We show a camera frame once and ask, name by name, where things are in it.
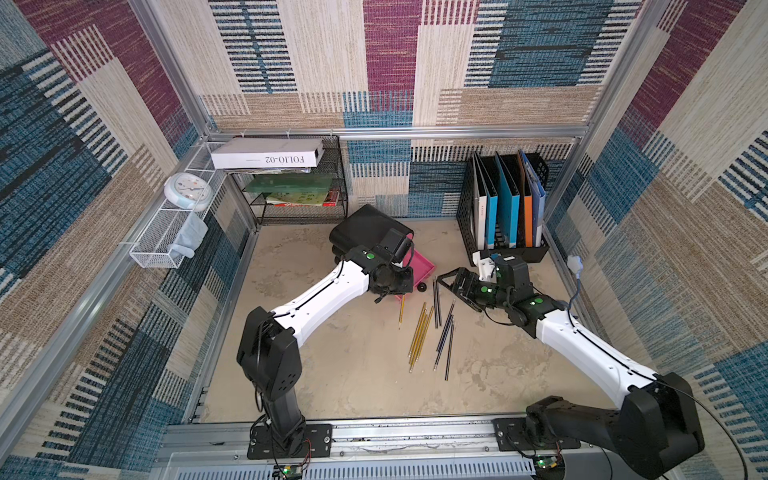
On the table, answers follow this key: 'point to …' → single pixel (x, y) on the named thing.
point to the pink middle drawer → (421, 268)
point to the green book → (290, 183)
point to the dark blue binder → (537, 200)
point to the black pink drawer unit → (363, 227)
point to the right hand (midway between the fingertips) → (445, 282)
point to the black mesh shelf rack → (298, 196)
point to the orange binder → (526, 206)
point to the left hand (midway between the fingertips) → (408, 285)
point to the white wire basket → (151, 250)
